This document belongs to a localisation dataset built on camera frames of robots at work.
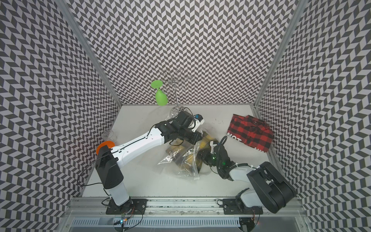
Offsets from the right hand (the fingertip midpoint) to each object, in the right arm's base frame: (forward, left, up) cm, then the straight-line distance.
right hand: (196, 155), depth 86 cm
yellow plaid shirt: (-4, +4, +9) cm, 10 cm away
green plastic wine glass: (+33, +23, +17) cm, 44 cm away
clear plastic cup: (+16, +60, -2) cm, 62 cm away
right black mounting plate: (-26, -17, -4) cm, 31 cm away
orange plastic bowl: (+8, +55, +1) cm, 56 cm away
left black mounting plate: (-26, +31, -2) cm, 41 cm away
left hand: (+2, -2, +14) cm, 15 cm away
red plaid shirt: (+19, -39, -1) cm, 43 cm away
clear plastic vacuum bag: (-5, +15, 0) cm, 16 cm away
